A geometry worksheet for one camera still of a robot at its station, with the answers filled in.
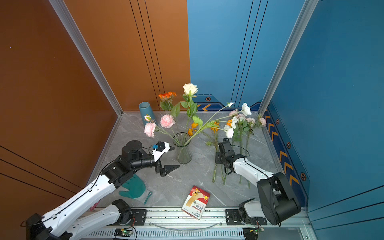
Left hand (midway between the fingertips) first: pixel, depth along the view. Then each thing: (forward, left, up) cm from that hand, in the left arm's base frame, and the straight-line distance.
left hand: (176, 155), depth 68 cm
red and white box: (-16, -9, -21) cm, 28 cm away
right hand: (+11, -23, -21) cm, 33 cm away
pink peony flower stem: (+15, +6, +7) cm, 18 cm away
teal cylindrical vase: (+36, +24, -5) cm, 44 cm away
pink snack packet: (-23, +24, +7) cm, 33 cm away
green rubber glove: (-7, +24, -24) cm, 35 cm away
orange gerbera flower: (+24, +5, +9) cm, 26 cm away
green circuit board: (-27, +25, -26) cm, 45 cm away
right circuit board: (-27, -36, -26) cm, 52 cm away
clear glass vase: (+14, -1, -8) cm, 16 cm away
